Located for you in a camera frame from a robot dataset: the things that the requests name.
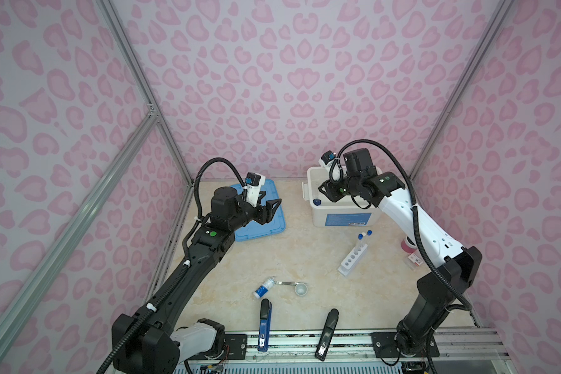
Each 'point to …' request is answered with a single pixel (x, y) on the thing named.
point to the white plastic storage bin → (343, 213)
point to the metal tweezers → (286, 283)
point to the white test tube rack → (350, 262)
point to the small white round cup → (301, 289)
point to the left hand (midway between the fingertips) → (273, 192)
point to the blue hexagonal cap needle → (316, 202)
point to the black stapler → (329, 327)
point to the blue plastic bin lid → (276, 220)
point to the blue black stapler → (266, 315)
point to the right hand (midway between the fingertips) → (326, 182)
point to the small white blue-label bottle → (262, 290)
